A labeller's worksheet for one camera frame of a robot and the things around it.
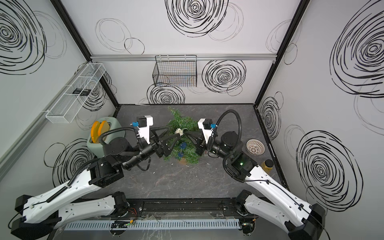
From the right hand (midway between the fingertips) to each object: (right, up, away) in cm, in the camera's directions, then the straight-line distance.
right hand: (187, 134), depth 60 cm
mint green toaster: (-45, -3, +26) cm, 52 cm away
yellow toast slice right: (-46, +2, +19) cm, 50 cm away
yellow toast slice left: (-49, 0, +17) cm, 52 cm away
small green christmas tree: (-2, -9, +11) cm, 14 cm away
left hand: (-5, +2, -6) cm, 8 cm away
